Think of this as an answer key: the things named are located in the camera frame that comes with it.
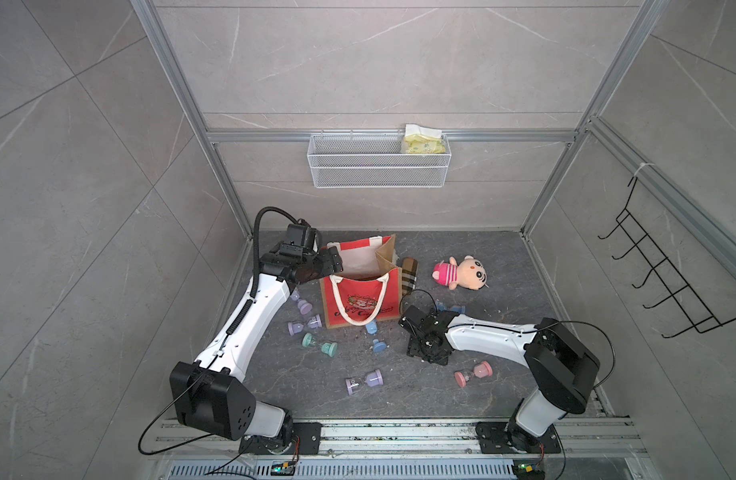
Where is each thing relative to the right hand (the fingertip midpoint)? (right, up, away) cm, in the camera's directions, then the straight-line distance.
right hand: (421, 354), depth 88 cm
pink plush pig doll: (+18, +24, +10) cm, 31 cm away
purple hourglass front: (-14, -4, -8) cm, 17 cm away
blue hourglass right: (+13, +12, +8) cm, 19 cm away
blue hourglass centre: (-15, +7, +3) cm, 17 cm away
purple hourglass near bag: (-37, +13, +7) cm, 40 cm away
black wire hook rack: (+51, +17, -30) cm, 62 cm away
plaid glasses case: (-2, +23, +16) cm, 28 cm away
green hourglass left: (-27, +2, -2) cm, 27 cm away
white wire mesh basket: (-14, +62, +13) cm, 65 cm away
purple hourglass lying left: (-38, +7, +4) cm, 39 cm away
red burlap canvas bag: (-15, +21, -9) cm, 28 cm away
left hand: (-25, +29, -7) cm, 39 cm away
